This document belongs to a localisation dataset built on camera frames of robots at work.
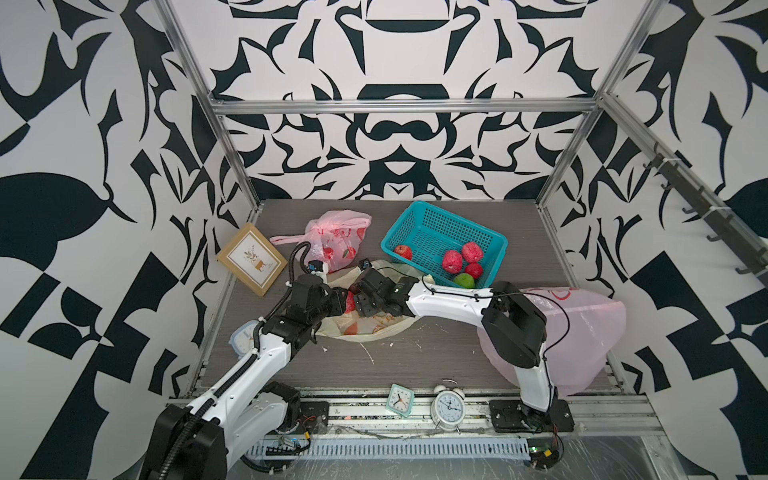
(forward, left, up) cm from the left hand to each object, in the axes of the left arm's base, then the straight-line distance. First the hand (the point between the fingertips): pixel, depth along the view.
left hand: (337, 286), depth 85 cm
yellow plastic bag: (-10, -5, -6) cm, 12 cm away
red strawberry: (-4, -3, -3) cm, 6 cm away
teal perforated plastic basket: (+26, -31, -10) cm, 42 cm away
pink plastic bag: (+18, +2, 0) cm, 18 cm away
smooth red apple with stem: (+15, -20, -5) cm, 26 cm away
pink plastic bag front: (-17, -59, +5) cm, 62 cm away
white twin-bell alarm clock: (-29, -27, -7) cm, 41 cm away
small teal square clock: (-27, -16, -10) cm, 33 cm away
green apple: (+4, -38, -5) cm, 38 cm away
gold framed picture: (+12, +27, -2) cm, 30 cm away
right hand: (+1, -7, -6) cm, 10 cm away
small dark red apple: (+8, -42, -7) cm, 43 cm away
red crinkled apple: (+14, -42, -5) cm, 45 cm away
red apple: (+11, -35, -5) cm, 37 cm away
